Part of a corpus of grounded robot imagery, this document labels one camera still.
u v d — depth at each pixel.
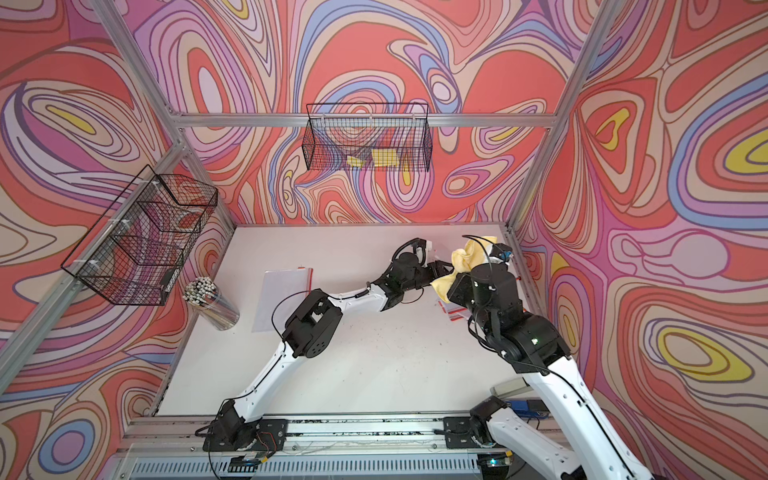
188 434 0.75
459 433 0.72
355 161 0.82
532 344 0.42
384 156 0.90
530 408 0.74
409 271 0.79
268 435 0.73
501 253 0.55
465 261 0.63
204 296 0.79
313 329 0.63
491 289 0.44
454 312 0.95
